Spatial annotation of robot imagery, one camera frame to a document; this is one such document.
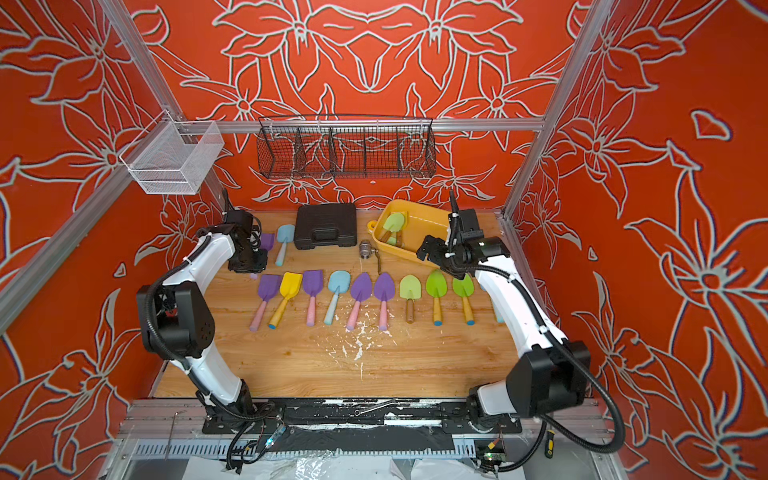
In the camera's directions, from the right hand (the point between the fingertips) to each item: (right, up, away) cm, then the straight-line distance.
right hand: (430, 253), depth 80 cm
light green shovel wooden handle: (-4, -13, +17) cm, 22 cm away
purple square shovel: (-52, +3, +18) cm, 55 cm away
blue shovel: (-51, +6, +33) cm, 61 cm away
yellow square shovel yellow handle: (-44, -12, +17) cm, 49 cm away
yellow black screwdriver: (+27, -45, -11) cm, 53 cm away
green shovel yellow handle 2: (+14, -13, +17) cm, 25 cm away
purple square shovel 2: (-51, -12, +17) cm, 56 cm away
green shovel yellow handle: (+5, -12, +18) cm, 22 cm away
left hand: (-53, -4, +12) cm, 54 cm away
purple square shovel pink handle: (-37, -11, +18) cm, 42 cm away
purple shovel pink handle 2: (-12, -12, +17) cm, 24 cm away
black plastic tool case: (-37, +10, +35) cm, 51 cm away
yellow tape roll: (-17, +9, +32) cm, 38 cm away
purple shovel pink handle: (-21, -13, +18) cm, 30 cm away
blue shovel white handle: (-28, -11, +19) cm, 35 cm away
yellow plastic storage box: (+3, +11, +37) cm, 38 cm away
